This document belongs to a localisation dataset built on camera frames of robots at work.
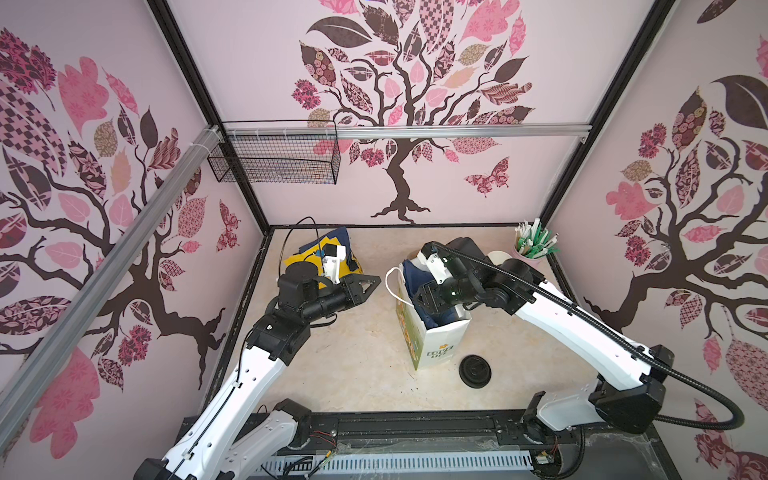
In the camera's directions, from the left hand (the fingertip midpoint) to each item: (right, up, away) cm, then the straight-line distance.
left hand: (381, 287), depth 66 cm
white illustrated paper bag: (+11, -15, +5) cm, 20 cm away
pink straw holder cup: (+47, +5, +25) cm, 54 cm away
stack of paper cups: (+36, +6, +26) cm, 45 cm away
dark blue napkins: (-17, +15, +44) cm, 49 cm away
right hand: (+10, -1, +4) cm, 11 cm away
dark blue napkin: (+9, +2, +10) cm, 13 cm away
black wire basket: (-28, +41, +29) cm, 57 cm away
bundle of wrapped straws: (+49, +12, +30) cm, 58 cm away
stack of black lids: (+26, -25, +15) cm, 39 cm away
